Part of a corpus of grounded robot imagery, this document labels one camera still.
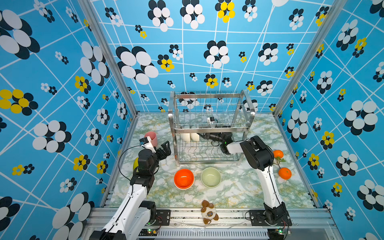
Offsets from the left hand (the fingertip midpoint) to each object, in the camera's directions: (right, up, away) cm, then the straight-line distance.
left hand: (164, 143), depth 81 cm
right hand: (+18, +6, +10) cm, 22 cm away
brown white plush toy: (+24, -33, -8) cm, 42 cm away
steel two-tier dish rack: (+21, +12, +33) cm, 41 cm away
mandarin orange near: (+69, -18, +3) cm, 71 cm away
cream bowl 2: (+17, +3, +10) cm, 20 cm away
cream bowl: (+11, +2, +10) cm, 15 cm away
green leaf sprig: (+70, -12, +11) cm, 71 cm away
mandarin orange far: (+69, -7, +11) cm, 70 cm away
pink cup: (-10, +2, +13) cm, 16 cm away
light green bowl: (+26, -21, +5) cm, 34 cm away
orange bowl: (+11, -21, +2) cm, 23 cm away
